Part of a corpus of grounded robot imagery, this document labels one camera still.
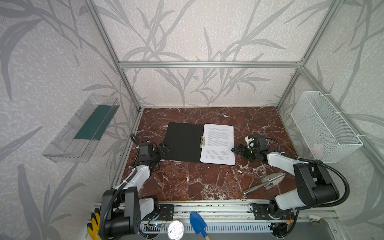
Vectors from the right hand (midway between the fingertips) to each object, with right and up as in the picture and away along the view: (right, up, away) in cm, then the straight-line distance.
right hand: (236, 147), depth 93 cm
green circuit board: (-46, -35, -21) cm, 62 cm away
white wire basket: (+32, +11, -32) cm, 46 cm away
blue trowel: (-24, -33, -22) cm, 46 cm away
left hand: (-44, +2, -3) cm, 44 cm away
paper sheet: (-10, +3, +7) cm, 13 cm away
